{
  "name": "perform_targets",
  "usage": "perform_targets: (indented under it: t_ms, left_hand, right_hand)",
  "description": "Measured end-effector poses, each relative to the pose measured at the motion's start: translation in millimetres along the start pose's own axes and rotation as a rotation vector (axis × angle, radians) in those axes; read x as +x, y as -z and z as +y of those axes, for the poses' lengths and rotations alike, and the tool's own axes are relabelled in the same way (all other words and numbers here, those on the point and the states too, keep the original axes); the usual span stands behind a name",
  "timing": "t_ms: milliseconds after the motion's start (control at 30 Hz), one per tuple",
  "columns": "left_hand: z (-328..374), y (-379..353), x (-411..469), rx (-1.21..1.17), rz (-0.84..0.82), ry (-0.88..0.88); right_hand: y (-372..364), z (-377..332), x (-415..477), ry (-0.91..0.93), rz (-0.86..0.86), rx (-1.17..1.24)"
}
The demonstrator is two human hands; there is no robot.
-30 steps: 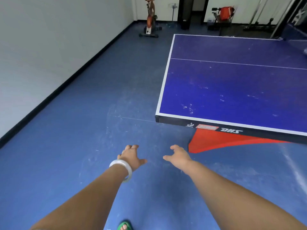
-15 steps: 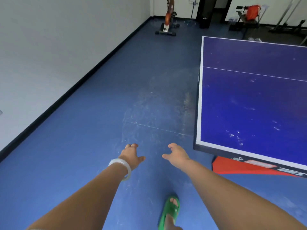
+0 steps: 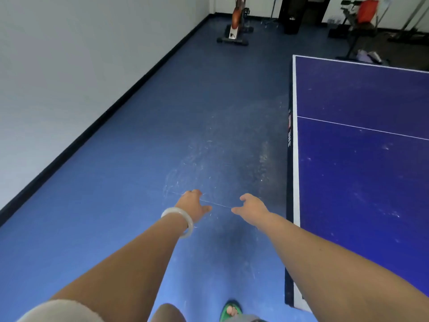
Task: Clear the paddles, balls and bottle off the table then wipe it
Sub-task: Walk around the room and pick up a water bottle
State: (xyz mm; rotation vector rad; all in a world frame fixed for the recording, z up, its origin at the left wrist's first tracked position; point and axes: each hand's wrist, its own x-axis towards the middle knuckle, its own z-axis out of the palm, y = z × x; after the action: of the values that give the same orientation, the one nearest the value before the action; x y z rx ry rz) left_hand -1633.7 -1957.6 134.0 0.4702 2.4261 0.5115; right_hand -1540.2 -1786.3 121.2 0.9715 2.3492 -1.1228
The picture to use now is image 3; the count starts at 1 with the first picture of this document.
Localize black floor mat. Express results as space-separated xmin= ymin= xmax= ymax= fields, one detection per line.
xmin=330 ymin=25 xmax=429 ymax=72

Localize orange bag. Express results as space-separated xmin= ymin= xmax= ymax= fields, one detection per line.
xmin=356 ymin=0 xmax=380 ymax=25

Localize blue table tennis table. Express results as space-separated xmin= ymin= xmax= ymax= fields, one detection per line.
xmin=284 ymin=55 xmax=429 ymax=312

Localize white jade bangle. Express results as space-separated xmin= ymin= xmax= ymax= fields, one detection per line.
xmin=160 ymin=207 xmax=194 ymax=239

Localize person's left hand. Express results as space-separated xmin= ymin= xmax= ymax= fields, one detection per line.
xmin=174 ymin=189 xmax=213 ymax=225

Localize person's right hand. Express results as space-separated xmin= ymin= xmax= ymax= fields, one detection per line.
xmin=231 ymin=193 xmax=270 ymax=230

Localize person's left leg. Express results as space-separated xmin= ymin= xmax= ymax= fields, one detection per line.
xmin=147 ymin=303 xmax=187 ymax=322

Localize grey shorts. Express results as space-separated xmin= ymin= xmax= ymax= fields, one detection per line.
xmin=224 ymin=314 xmax=269 ymax=322

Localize white shirt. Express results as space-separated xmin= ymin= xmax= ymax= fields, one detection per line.
xmin=17 ymin=299 xmax=98 ymax=322

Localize person's right forearm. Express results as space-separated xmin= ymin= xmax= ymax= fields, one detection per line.
xmin=258 ymin=212 xmax=429 ymax=322

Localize black fitness machine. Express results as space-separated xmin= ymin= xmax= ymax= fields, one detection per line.
xmin=328 ymin=0 xmax=391 ymax=63

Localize orange exercise bike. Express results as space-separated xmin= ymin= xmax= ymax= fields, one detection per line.
xmin=217 ymin=0 xmax=254 ymax=47

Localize green right slipper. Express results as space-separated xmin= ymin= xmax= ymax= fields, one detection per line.
xmin=219 ymin=300 xmax=243 ymax=322

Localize person's left forearm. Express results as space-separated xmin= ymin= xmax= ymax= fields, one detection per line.
xmin=50 ymin=214 xmax=188 ymax=322

